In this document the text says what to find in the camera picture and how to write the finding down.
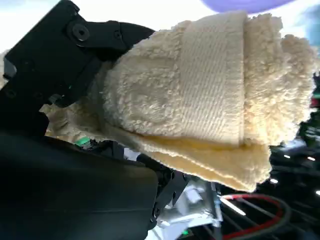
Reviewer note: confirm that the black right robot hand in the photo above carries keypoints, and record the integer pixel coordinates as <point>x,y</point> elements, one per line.
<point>62,187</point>

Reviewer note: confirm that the beige towel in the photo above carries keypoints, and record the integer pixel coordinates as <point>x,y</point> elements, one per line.
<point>200,100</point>

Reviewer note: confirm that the silver metal machine part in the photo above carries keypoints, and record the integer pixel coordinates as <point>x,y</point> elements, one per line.
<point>197,212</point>

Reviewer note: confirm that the lilac plate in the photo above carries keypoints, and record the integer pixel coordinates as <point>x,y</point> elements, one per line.
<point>237,4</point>

